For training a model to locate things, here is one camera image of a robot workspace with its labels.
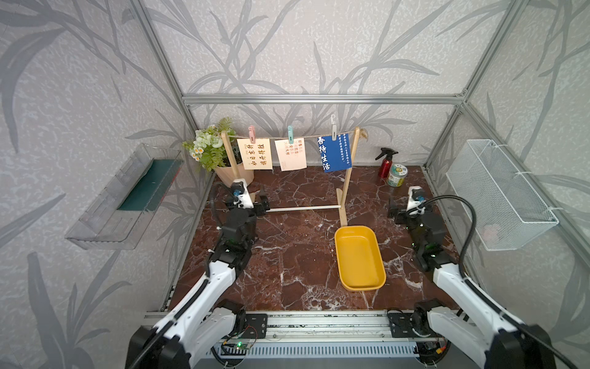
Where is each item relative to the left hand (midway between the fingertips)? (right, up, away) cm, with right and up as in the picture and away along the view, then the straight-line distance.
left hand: (252, 187), depth 75 cm
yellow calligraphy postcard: (+1, +10, 0) cm, 10 cm away
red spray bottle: (+57, +10, +37) cm, 68 cm away
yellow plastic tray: (+39, -28, +12) cm, 49 cm away
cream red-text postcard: (+13, +10, 0) cm, 17 cm away
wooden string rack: (+33, -3, +21) cm, 39 cm away
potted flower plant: (-21, +16, +14) cm, 30 cm away
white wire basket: (+74, -8, -13) cm, 76 cm away
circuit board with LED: (-2, -49, -5) cm, 50 cm away
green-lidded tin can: (+61, +6, +33) cm, 69 cm away
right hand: (+53, -3, +5) cm, 53 cm away
